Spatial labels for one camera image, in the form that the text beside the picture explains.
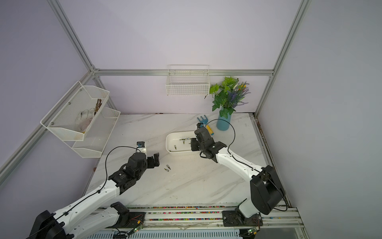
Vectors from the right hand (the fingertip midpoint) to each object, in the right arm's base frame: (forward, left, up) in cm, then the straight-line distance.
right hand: (195, 143), depth 87 cm
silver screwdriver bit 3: (-10, +19, -14) cm, 25 cm away
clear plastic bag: (+6, +60, +16) cm, 62 cm away
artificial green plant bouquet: (+22, -20, +18) cm, 34 cm away
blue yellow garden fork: (+29, -8, -13) cm, 33 cm away
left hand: (-7, +26, -1) cm, 27 cm away
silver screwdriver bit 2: (+10, +9, -14) cm, 20 cm away
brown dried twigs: (+14, +54, +18) cm, 59 cm away
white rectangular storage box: (+10, +12, -14) cm, 21 cm away
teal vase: (+28, -22, -15) cm, 39 cm away
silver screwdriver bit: (+13, +7, -14) cm, 21 cm away
